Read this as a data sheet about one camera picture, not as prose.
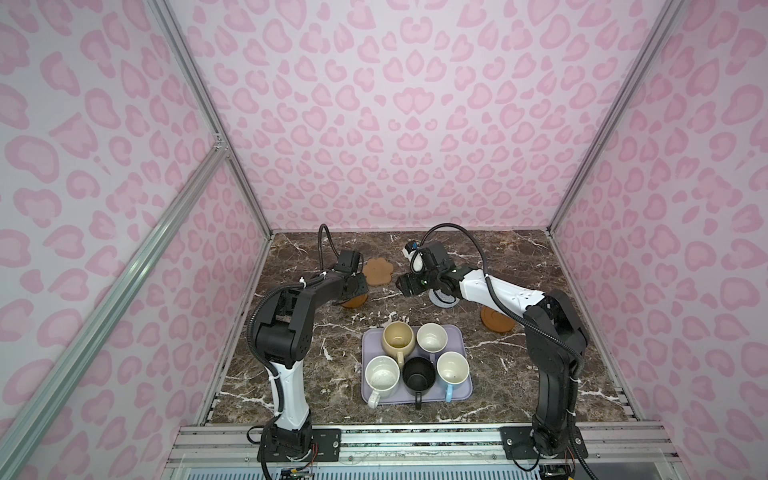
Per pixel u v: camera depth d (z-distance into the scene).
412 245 0.83
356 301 0.97
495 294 0.57
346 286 0.75
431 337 0.88
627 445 0.73
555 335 0.50
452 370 0.83
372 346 0.89
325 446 0.73
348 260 0.82
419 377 0.83
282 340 0.52
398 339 0.90
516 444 0.73
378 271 1.07
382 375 0.84
